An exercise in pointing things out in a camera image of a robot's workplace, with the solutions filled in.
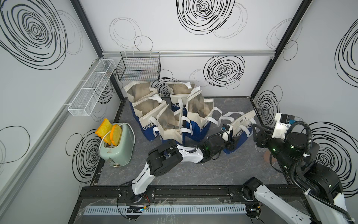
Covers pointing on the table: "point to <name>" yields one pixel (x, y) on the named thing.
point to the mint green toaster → (120, 155)
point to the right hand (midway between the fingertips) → (258, 126)
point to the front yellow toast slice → (115, 134)
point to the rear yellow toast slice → (105, 127)
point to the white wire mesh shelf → (83, 103)
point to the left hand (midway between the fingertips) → (236, 135)
